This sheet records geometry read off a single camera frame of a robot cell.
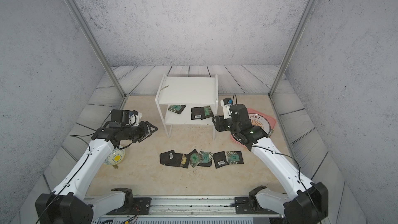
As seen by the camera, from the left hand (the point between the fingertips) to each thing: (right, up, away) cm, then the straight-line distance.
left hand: (157, 129), depth 78 cm
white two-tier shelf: (+16, +14, -6) cm, 22 cm away
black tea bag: (+26, +8, +11) cm, 29 cm away
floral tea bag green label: (+40, -17, +11) cm, 45 cm away
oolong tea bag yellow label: (+13, -18, +9) cm, 24 cm away
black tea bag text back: (+20, +8, +11) cm, 24 cm away
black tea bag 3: (+8, -19, +9) cm, 22 cm away
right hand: (+29, +6, -2) cm, 30 cm away
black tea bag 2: (+3, -17, +10) cm, 20 cm away
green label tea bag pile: (+18, -18, +10) cm, 28 cm away
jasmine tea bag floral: (+25, -18, +11) cm, 32 cm away
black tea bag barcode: (+32, -18, +10) cm, 38 cm away
